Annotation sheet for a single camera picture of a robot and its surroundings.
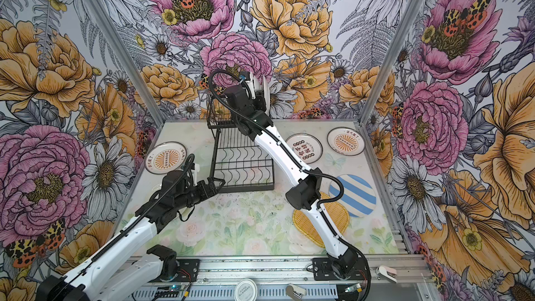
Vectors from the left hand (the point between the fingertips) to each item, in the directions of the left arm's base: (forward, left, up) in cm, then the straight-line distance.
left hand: (218, 191), depth 81 cm
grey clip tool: (-32, -28, -10) cm, 43 cm away
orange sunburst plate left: (+24, +32, -12) cm, 42 cm away
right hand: (+28, -16, +24) cm, 40 cm away
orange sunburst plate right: (+33, -60, -11) cm, 70 cm away
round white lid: (-31, -12, -5) cm, 33 cm away
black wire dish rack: (+18, -7, -10) cm, 22 cm away
